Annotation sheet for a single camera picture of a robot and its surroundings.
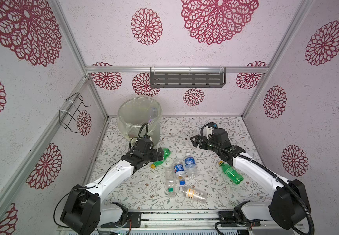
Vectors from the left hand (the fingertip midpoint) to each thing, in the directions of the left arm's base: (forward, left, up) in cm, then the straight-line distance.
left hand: (157, 154), depth 86 cm
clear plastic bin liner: (+25, +16, +9) cm, 31 cm away
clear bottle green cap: (-10, -8, -11) cm, 17 cm away
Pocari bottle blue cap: (-7, -12, -6) cm, 15 cm away
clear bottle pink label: (+27, +3, +6) cm, 28 cm away
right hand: (+6, -22, +8) cm, 25 cm away
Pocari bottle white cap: (-4, -20, -11) cm, 23 cm away
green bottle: (-9, -43, -7) cm, 44 cm away
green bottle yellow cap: (+6, -5, -9) cm, 12 cm away
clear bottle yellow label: (-20, -19, -6) cm, 29 cm away
